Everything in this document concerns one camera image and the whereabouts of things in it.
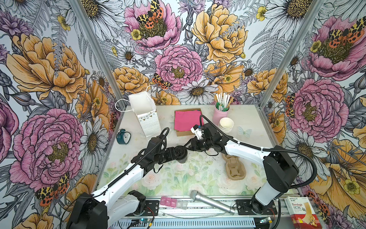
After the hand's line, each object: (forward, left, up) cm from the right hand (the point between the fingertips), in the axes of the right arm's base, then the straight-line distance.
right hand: (187, 150), depth 82 cm
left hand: (-3, +6, -2) cm, 7 cm away
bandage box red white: (-32, -54, -9) cm, 63 cm away
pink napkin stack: (+30, +1, -9) cm, 31 cm away
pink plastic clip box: (-24, +8, -11) cm, 27 cm away
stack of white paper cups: (+18, -26, -1) cm, 32 cm away
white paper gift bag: (+31, +28, +7) cm, 43 cm away
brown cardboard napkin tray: (+18, +2, -10) cm, 21 cm away
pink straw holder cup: (+26, -24, +4) cm, 36 cm away
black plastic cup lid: (-1, +3, 0) cm, 4 cm away
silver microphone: (-21, -3, -8) cm, 23 cm away
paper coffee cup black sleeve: (-3, +3, -8) cm, 9 cm away
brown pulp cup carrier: (-8, -28, -11) cm, 31 cm away
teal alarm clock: (+13, +41, -5) cm, 44 cm away
